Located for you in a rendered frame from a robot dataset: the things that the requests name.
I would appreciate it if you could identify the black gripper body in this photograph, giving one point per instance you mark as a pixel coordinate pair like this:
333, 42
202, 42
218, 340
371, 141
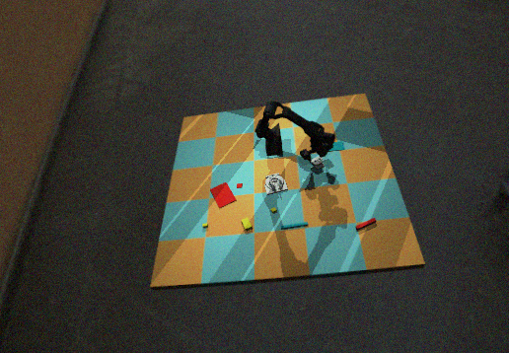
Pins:
307, 154

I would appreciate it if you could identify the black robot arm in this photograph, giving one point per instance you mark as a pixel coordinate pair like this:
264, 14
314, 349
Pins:
311, 128

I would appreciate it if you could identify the red flat plate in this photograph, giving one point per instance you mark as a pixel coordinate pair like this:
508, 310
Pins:
222, 194

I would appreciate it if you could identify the dark red rectangular bar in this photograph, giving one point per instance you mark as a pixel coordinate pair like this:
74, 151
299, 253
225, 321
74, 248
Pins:
367, 223

